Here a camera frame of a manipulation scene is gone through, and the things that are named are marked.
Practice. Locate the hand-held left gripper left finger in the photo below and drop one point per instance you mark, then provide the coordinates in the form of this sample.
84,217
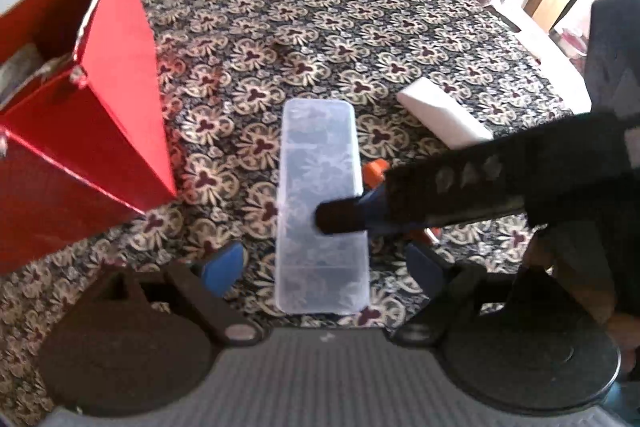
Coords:
222,267

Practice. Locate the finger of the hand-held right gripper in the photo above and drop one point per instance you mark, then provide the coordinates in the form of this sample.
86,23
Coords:
425,192
395,228

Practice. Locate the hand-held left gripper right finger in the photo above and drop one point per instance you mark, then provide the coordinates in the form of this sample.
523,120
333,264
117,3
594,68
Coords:
425,267

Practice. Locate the orange plastic tool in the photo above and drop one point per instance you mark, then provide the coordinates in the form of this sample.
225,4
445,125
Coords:
375,172

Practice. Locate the clear plastic case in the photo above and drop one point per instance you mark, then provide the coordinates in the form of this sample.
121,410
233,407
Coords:
310,147

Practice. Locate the red cardboard box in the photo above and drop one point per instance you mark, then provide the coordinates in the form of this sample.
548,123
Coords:
120,107

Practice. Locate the person's right hand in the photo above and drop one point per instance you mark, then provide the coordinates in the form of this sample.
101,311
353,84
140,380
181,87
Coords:
540,252

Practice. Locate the white rectangular box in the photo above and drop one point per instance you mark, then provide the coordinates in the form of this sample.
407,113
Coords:
440,112

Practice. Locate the floral patterned tablecloth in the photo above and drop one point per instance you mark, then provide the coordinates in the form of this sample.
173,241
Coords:
325,22

